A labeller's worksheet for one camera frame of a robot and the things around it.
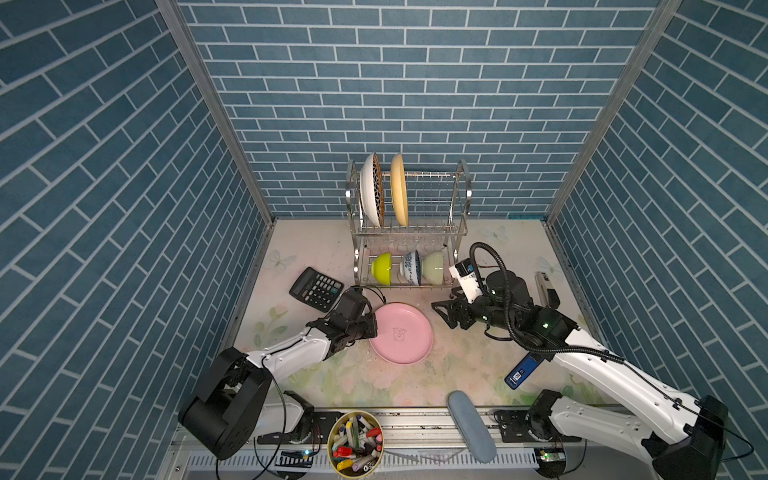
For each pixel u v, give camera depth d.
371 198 0.69
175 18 0.71
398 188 0.69
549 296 0.95
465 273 0.62
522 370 0.80
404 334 0.89
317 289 0.97
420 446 0.72
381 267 0.91
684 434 0.39
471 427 0.73
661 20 0.72
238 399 0.42
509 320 0.53
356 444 0.65
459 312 0.63
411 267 0.89
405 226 0.75
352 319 0.69
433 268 0.89
